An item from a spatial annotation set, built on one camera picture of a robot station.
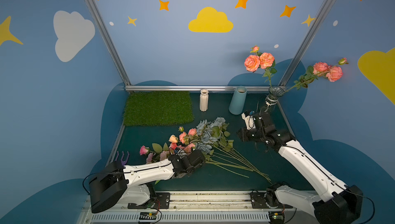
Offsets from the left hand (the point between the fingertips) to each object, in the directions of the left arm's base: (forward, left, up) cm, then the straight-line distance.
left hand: (201, 159), depth 83 cm
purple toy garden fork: (-1, +44, -5) cm, 45 cm away
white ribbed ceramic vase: (+38, -1, +7) cm, 38 cm away
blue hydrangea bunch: (+14, -4, +5) cm, 15 cm away
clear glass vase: (+37, -45, +10) cm, 59 cm away
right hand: (+11, -20, +13) cm, 26 cm away
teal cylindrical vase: (+37, -24, +7) cm, 44 cm away
